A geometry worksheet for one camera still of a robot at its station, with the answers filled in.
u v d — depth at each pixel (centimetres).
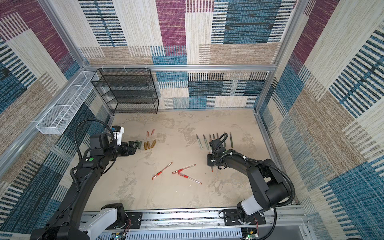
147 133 108
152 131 108
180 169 90
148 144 101
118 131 70
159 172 89
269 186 44
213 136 105
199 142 102
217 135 105
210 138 105
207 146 99
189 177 87
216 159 70
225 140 74
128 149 70
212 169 90
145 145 99
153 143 102
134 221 73
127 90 109
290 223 71
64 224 39
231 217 73
